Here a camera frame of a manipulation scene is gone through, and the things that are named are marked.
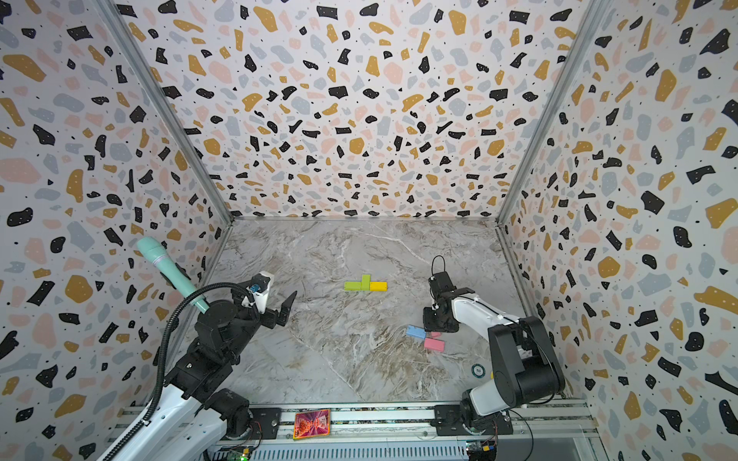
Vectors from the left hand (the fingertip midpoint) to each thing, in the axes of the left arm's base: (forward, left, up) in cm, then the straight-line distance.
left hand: (280, 284), depth 73 cm
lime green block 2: (+15, -20, -23) cm, 34 cm away
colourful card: (-27, -8, -23) cm, 36 cm away
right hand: (-1, -43, -24) cm, 50 cm away
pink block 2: (-7, -42, -24) cm, 49 cm away
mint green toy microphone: (+4, +28, +8) cm, 30 cm away
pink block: (-4, -42, -23) cm, 48 cm away
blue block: (-3, -36, -23) cm, 43 cm away
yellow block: (+14, -25, -24) cm, 37 cm away
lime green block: (+14, -16, -24) cm, 32 cm away
